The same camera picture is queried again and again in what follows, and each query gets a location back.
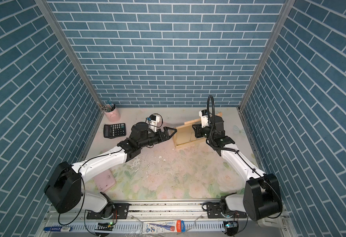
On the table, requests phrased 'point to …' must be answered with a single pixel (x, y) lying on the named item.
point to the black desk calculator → (112, 131)
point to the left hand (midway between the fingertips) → (177, 134)
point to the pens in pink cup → (108, 107)
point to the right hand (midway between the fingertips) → (195, 125)
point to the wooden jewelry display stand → (184, 135)
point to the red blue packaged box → (157, 227)
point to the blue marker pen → (58, 229)
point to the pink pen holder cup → (114, 116)
